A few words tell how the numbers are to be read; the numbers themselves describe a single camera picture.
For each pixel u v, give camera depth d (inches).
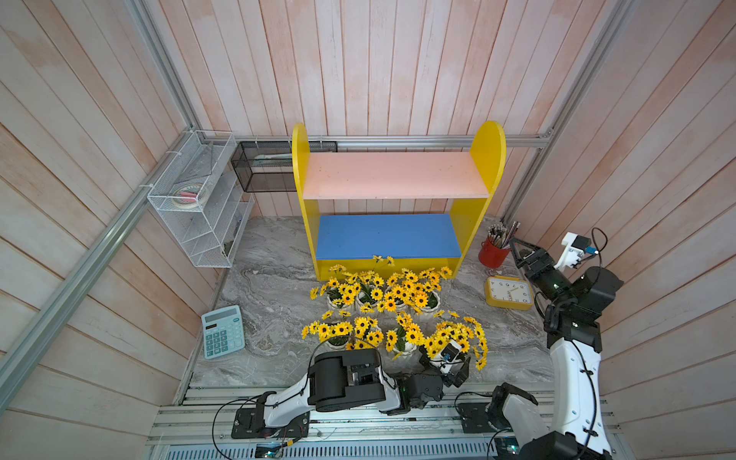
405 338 28.2
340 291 33.5
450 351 26.5
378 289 33.2
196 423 29.4
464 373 28.6
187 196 28.8
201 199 28.2
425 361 29.8
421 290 33.0
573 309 21.1
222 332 34.5
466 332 29.7
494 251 38.4
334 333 29.4
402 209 48.2
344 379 20.2
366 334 29.1
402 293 32.2
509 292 37.5
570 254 24.1
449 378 28.2
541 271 23.8
